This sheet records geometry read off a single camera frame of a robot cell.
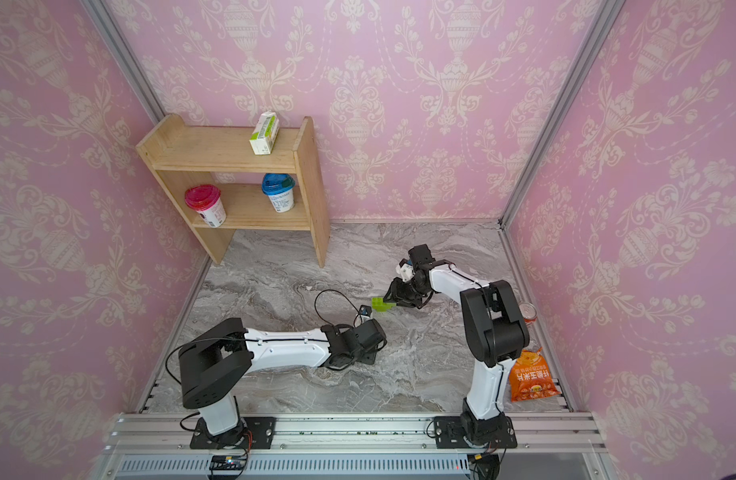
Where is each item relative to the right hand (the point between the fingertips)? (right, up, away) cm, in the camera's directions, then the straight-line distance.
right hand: (391, 299), depth 94 cm
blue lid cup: (-33, +34, -6) cm, 48 cm away
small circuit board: (-41, -36, -21) cm, 59 cm away
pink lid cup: (-52, +30, -11) cm, 61 cm away
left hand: (-6, -14, -7) cm, 17 cm away
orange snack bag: (+36, -18, -16) cm, 43 cm away
